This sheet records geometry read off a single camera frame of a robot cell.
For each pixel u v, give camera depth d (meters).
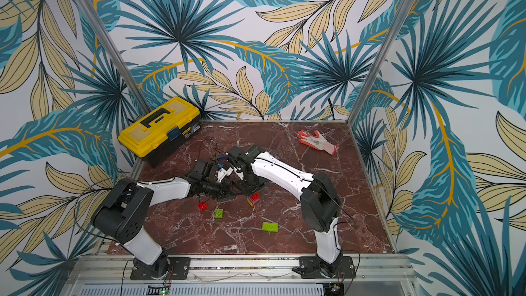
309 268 0.74
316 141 1.10
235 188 0.81
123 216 0.46
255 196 0.82
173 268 0.73
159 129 0.93
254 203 0.83
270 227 0.84
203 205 0.86
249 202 0.87
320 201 0.47
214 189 0.79
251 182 0.71
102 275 0.76
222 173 0.86
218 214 0.86
